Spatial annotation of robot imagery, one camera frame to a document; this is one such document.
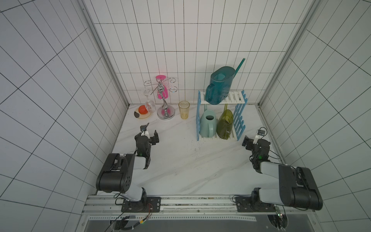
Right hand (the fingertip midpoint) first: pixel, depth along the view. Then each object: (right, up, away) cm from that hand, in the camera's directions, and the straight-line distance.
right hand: (249, 135), depth 92 cm
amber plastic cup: (-43, +20, +12) cm, 48 cm away
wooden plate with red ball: (-75, +15, +18) cm, 78 cm away
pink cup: (-57, +29, +13) cm, 66 cm away
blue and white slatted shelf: (-9, +24, -6) cm, 26 cm away
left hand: (-67, +1, +3) cm, 67 cm away
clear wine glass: (-66, +19, +9) cm, 70 cm away
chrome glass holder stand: (-57, +16, +21) cm, 63 cm away
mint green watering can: (-27, +8, -4) cm, 29 cm away
